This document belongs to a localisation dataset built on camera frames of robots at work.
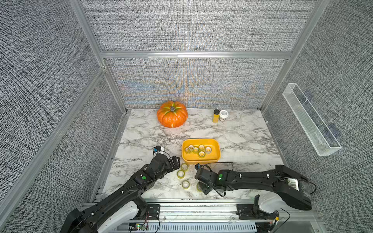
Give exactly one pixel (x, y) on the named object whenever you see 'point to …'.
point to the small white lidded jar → (223, 114)
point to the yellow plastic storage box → (194, 158)
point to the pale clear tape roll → (201, 146)
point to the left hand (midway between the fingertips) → (177, 160)
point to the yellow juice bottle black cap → (216, 115)
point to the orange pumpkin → (172, 114)
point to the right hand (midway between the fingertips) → (201, 181)
